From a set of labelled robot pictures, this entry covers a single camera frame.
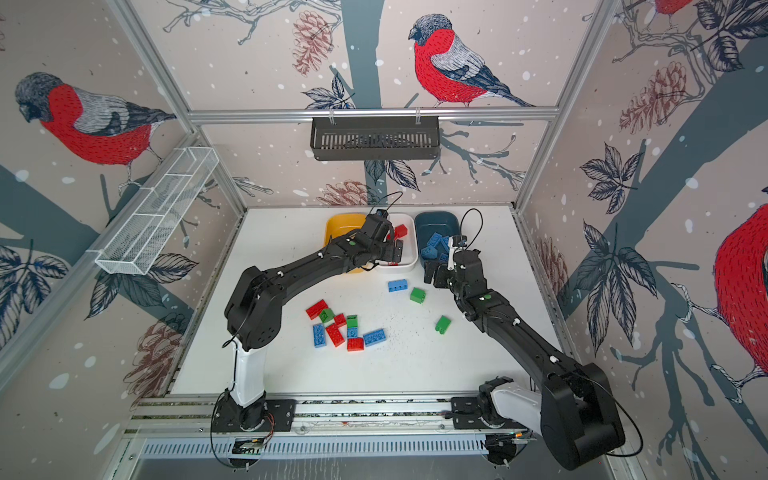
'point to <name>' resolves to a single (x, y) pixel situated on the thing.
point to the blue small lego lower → (352, 332)
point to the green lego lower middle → (352, 321)
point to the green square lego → (417, 295)
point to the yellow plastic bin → (340, 225)
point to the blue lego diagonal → (443, 257)
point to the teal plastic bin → (427, 223)
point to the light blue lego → (429, 252)
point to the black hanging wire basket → (375, 138)
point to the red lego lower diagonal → (335, 334)
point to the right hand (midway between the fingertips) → (437, 265)
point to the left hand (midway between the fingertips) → (390, 244)
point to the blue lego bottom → (374, 337)
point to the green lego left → (326, 315)
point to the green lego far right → (442, 324)
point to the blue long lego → (434, 239)
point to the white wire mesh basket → (156, 221)
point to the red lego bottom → (355, 344)
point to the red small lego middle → (340, 319)
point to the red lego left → (314, 310)
